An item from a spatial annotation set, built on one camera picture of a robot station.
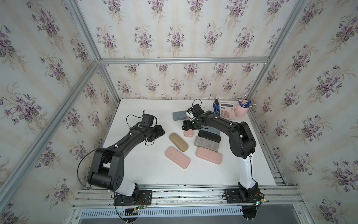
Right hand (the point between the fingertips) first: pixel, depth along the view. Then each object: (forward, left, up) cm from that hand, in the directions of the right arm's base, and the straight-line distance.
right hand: (188, 127), depth 97 cm
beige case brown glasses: (-9, +9, -2) cm, 13 cm away
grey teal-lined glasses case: (+12, +5, -1) cm, 13 cm away
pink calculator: (+19, -32, -3) cm, 37 cm away
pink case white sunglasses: (-3, -1, -4) cm, 5 cm away
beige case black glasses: (-6, -14, -2) cm, 16 cm away
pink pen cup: (+15, -41, 0) cm, 44 cm away
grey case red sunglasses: (-11, -7, -1) cm, 13 cm away
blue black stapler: (+22, -24, -4) cm, 33 cm away
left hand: (-9, +18, +4) cm, 20 cm away
